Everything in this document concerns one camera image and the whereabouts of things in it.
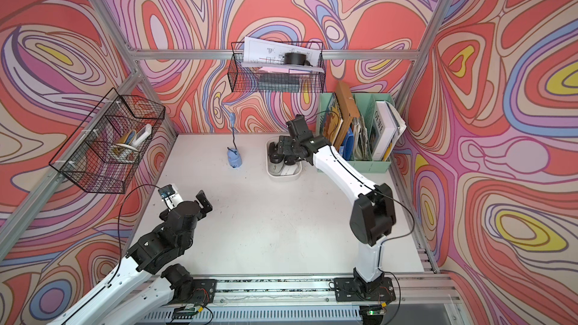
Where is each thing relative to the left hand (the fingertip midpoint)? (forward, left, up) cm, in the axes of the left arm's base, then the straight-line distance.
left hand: (196, 198), depth 75 cm
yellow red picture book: (+39, -51, +1) cm, 64 cm away
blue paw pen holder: (+28, -6, -12) cm, 31 cm away
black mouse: (+28, -25, -12) cm, 39 cm away
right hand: (+21, -32, +1) cm, 38 cm away
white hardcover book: (+28, -70, +7) cm, 76 cm away
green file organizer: (+30, -60, +5) cm, 67 cm away
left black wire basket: (+9, +26, +14) cm, 31 cm away
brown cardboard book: (+28, -54, +15) cm, 62 cm away
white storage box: (+20, -27, -17) cm, 38 cm away
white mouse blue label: (+24, -31, -16) cm, 42 cm away
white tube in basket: (+16, +18, +14) cm, 28 cm away
